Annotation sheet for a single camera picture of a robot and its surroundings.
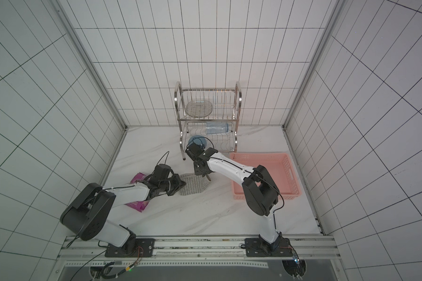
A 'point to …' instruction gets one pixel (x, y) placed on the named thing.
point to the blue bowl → (198, 140)
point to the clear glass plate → (198, 108)
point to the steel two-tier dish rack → (209, 116)
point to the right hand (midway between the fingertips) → (197, 171)
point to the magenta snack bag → (139, 205)
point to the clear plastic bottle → (212, 127)
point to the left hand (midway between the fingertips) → (184, 185)
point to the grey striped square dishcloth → (194, 184)
